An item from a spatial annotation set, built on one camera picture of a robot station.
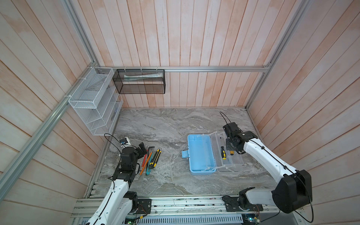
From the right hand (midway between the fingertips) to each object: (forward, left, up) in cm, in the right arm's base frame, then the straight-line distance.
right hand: (234, 144), depth 84 cm
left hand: (-3, +59, 0) cm, 59 cm away
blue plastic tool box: (-1, +14, -10) cm, 18 cm away
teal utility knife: (-13, +53, -11) cm, 55 cm away
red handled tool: (-7, +57, -11) cm, 58 cm away
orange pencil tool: (-10, +55, -11) cm, 57 cm away
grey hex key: (+3, +54, -11) cm, 55 cm away
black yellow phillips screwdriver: (-6, +8, +1) cm, 10 cm away
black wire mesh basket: (+45, +64, +14) cm, 80 cm away
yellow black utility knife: (-6, +50, -10) cm, 51 cm away
